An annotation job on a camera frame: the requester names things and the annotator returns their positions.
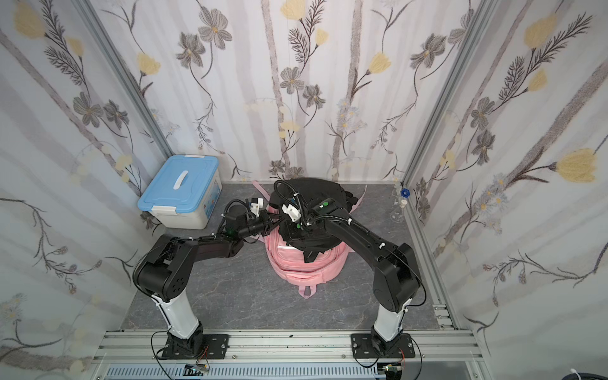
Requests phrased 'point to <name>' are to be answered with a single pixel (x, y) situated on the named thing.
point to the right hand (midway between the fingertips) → (286, 234)
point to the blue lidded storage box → (185, 194)
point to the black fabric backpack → (294, 199)
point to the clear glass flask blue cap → (400, 195)
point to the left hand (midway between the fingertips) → (287, 215)
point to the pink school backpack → (291, 261)
